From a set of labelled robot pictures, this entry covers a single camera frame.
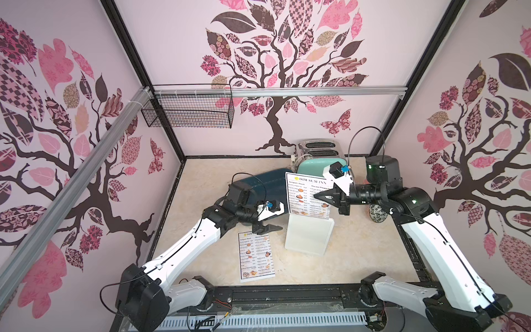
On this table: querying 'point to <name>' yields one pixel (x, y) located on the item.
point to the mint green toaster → (312, 155)
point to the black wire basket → (190, 106)
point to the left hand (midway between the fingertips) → (278, 221)
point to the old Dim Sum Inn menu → (256, 258)
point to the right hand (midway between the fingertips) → (318, 191)
